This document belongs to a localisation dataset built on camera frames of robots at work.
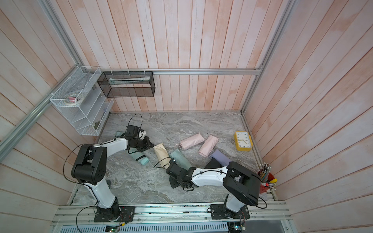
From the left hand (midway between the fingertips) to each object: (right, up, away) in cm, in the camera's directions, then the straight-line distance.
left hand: (154, 146), depth 96 cm
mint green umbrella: (-7, -6, -5) cm, 11 cm away
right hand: (+13, -19, -10) cm, 25 cm away
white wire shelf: (-32, +18, -17) cm, 41 cm away
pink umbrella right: (+37, 0, +2) cm, 37 cm away
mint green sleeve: (+18, -8, -5) cm, 20 cm away
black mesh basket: (-19, +43, +3) cm, 47 cm away
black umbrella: (+38, -10, -7) cm, 40 cm away
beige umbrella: (+6, -6, -3) cm, 9 cm away
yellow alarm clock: (+62, +3, +3) cm, 62 cm away
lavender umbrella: (+46, -9, -4) cm, 47 cm away
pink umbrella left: (+24, +2, +3) cm, 25 cm away
